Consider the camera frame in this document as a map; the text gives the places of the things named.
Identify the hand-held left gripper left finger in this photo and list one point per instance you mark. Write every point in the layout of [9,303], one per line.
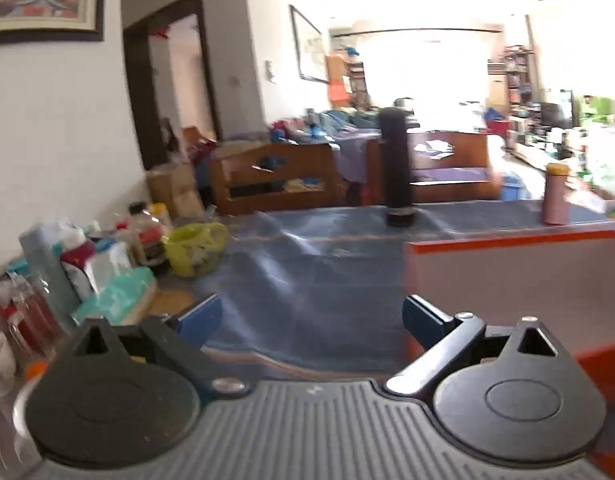
[201,316]

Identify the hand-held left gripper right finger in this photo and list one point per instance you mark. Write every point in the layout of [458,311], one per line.
[423,317]

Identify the orange cardboard box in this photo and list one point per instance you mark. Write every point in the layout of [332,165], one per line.
[512,280]

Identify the yellow-green plastic bag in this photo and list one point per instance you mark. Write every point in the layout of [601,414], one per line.
[192,250]

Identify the teal tissue pack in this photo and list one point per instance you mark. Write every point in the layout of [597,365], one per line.
[117,295]

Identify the blue tablecloth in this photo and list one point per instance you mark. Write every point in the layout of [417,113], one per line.
[317,285]

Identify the brown cardboard box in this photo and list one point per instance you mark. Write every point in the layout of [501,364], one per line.
[175,190]

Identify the black thermos bottle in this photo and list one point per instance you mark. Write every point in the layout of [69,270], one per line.
[395,165]

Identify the light blue carton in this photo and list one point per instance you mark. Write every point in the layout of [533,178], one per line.
[45,270]

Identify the red glass jar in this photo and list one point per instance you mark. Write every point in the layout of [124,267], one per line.
[30,315]

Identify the wooden chair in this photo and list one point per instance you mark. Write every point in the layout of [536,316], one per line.
[307,165]
[467,147]

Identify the pink thermos bottle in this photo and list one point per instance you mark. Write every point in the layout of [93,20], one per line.
[555,195]

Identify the black television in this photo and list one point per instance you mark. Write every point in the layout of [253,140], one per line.
[555,115]

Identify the standing air conditioner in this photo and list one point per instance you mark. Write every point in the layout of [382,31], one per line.
[497,85]

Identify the orange cabinet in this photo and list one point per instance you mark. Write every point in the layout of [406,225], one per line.
[340,80]

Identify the tall cluttered bookshelf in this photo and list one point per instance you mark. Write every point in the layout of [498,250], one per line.
[518,75]

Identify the dark wooden door frame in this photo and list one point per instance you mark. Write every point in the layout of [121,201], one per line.
[135,85]

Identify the white wall switch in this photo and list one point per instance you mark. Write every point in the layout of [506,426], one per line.
[271,71]

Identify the framed wall map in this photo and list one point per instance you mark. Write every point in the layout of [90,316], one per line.
[307,45]

